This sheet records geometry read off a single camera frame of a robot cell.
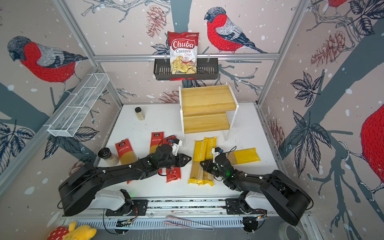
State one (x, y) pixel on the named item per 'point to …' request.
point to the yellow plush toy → (81, 232)
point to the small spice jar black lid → (139, 113)
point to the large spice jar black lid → (110, 158)
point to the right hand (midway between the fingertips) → (198, 165)
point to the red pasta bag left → (125, 153)
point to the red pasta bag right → (172, 173)
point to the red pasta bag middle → (157, 138)
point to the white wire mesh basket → (68, 121)
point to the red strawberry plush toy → (57, 233)
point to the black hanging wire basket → (205, 70)
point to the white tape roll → (282, 231)
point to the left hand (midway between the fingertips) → (190, 160)
